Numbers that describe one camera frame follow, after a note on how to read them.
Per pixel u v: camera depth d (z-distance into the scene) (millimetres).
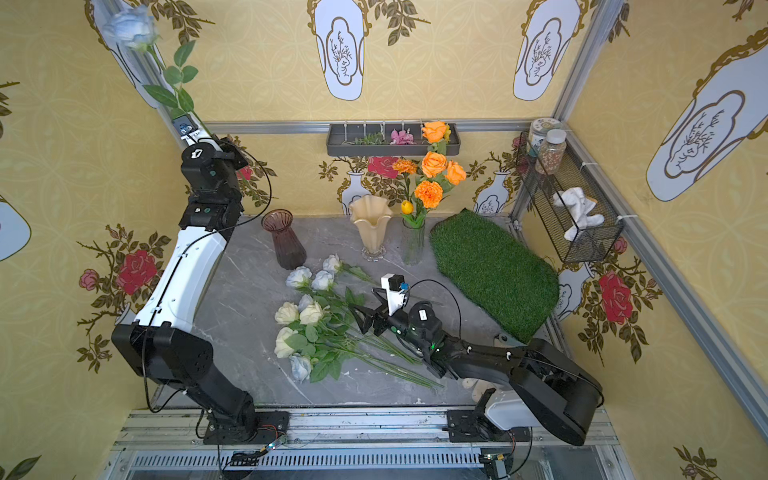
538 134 857
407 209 815
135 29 492
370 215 1004
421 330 603
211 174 530
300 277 981
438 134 817
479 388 801
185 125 552
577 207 703
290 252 1049
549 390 423
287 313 857
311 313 836
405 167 861
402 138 877
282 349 833
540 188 1096
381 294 793
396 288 666
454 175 824
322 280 964
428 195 781
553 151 797
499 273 1004
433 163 795
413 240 1009
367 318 666
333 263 1011
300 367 795
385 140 888
